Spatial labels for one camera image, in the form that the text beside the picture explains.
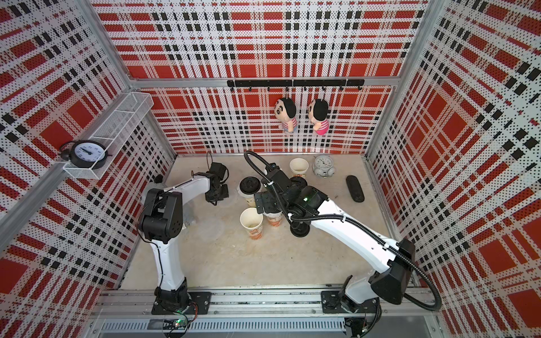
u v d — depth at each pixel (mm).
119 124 822
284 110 908
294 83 886
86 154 639
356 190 1037
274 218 836
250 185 848
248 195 841
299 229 908
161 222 547
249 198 884
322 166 1112
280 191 507
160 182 859
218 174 844
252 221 881
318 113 935
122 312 721
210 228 926
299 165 982
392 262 394
